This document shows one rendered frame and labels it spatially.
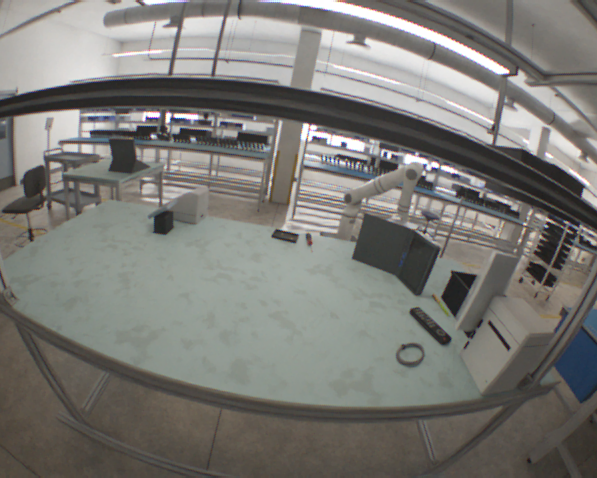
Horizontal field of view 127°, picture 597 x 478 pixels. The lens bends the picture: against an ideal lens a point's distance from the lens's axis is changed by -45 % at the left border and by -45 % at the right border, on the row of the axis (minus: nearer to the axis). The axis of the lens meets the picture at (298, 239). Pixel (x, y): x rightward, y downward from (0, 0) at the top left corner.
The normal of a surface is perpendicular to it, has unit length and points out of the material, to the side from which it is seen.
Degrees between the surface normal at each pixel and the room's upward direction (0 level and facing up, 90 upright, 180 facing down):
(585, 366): 90
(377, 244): 90
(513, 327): 90
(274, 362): 0
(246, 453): 0
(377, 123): 90
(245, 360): 0
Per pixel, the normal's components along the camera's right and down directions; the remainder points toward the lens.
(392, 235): -0.46, 0.28
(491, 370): -0.98, -0.18
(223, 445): 0.19, -0.90
